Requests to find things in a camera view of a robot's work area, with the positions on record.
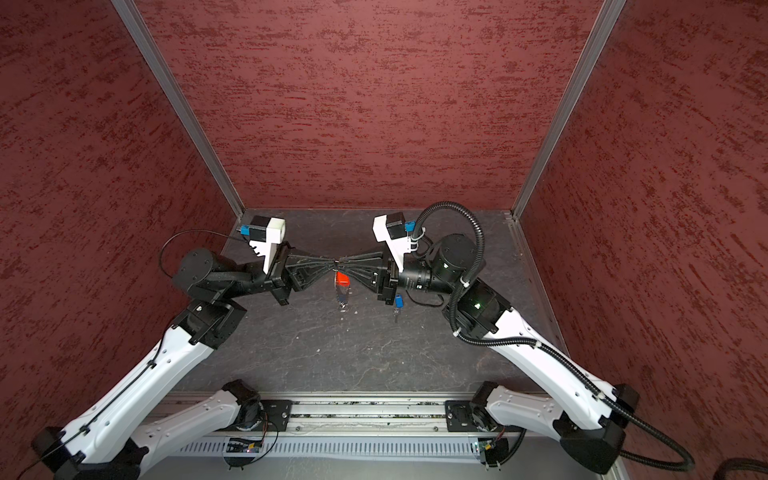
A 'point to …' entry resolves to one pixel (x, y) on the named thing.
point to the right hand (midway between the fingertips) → (339, 273)
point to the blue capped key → (398, 301)
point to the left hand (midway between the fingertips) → (335, 270)
